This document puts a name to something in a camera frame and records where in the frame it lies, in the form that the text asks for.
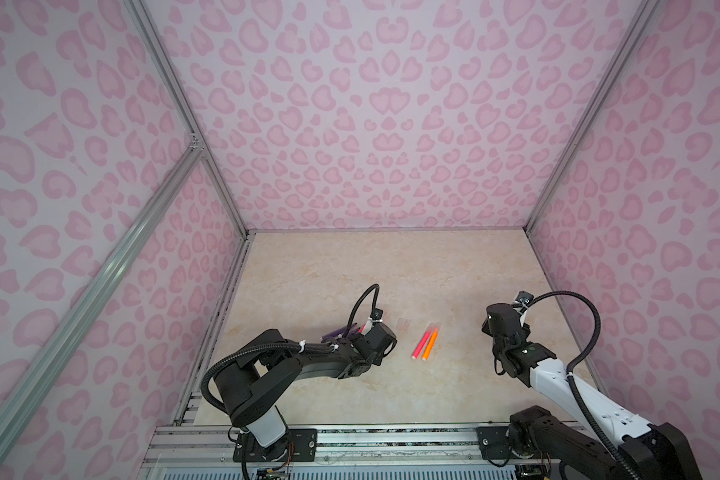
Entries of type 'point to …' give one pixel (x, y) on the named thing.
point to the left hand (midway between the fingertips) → (376, 338)
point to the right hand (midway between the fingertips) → (501, 313)
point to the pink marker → (421, 342)
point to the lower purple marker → (351, 333)
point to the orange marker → (430, 344)
